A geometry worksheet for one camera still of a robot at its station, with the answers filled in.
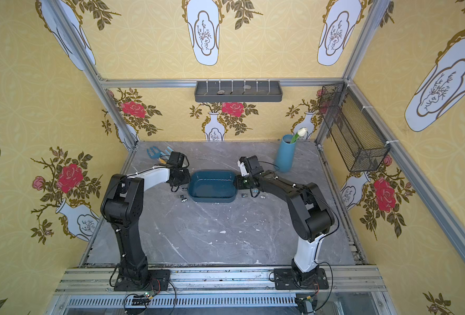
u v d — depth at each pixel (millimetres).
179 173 901
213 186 1391
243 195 972
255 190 818
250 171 754
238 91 927
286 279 734
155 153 1161
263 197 949
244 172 853
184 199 949
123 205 537
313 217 487
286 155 969
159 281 731
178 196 957
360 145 745
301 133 838
